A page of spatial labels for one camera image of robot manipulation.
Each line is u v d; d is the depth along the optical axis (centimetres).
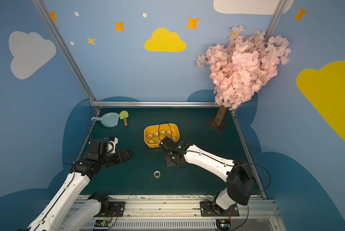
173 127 105
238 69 62
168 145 63
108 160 64
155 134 104
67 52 86
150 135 103
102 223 72
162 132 105
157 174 86
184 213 74
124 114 119
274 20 73
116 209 75
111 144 63
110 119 114
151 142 99
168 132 102
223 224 73
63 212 42
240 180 42
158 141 101
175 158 56
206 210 74
